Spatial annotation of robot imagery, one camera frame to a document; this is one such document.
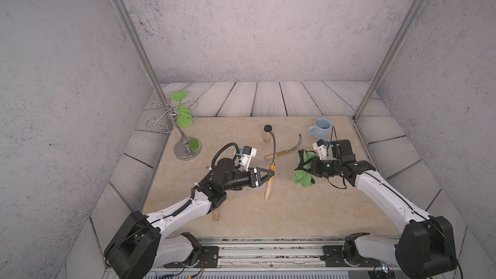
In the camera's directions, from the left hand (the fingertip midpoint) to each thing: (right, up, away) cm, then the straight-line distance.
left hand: (274, 176), depth 70 cm
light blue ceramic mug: (+29, +18, +34) cm, 48 cm away
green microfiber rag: (+12, -2, +7) cm, 14 cm away
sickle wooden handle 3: (+1, +4, +33) cm, 33 cm away
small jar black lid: (0, +18, +34) cm, 38 cm away
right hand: (+13, +2, +10) cm, 17 cm away
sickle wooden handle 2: (-2, -4, 0) cm, 5 cm away
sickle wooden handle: (-23, -19, +12) cm, 32 cm away
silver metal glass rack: (-43, +7, +37) cm, 57 cm away
